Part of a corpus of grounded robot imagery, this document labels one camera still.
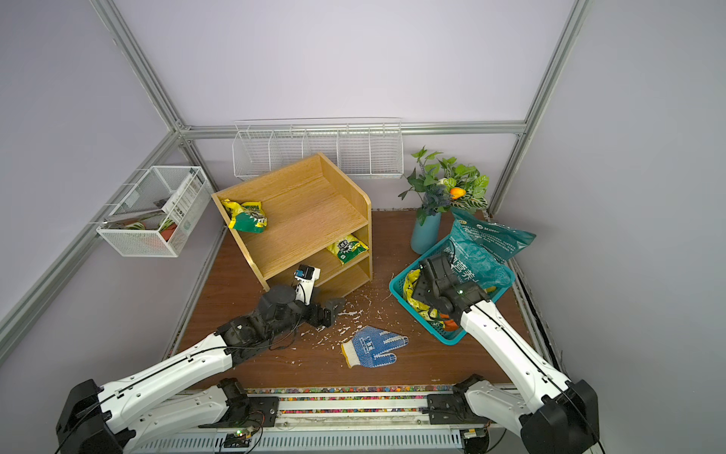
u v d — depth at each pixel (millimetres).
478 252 758
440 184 790
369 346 843
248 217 653
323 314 667
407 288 845
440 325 824
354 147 983
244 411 671
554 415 373
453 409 736
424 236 992
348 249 850
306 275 653
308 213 771
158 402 452
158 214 751
